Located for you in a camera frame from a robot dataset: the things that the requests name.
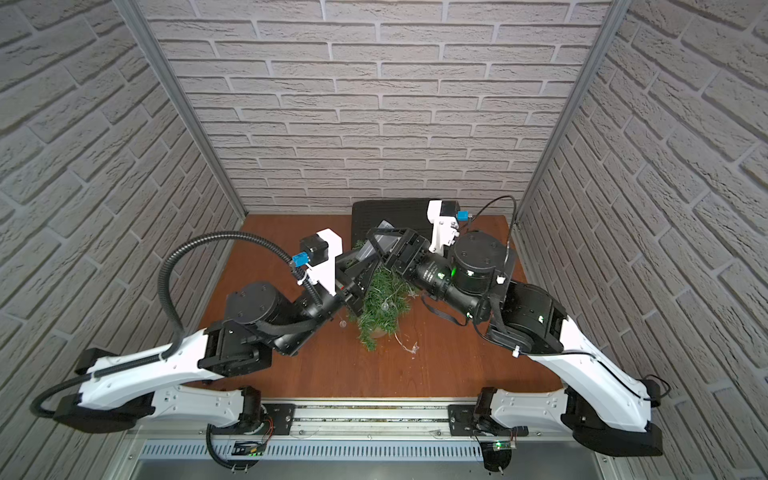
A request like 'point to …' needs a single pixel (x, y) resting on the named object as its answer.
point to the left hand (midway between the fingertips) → (383, 248)
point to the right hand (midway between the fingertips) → (378, 239)
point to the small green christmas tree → (374, 322)
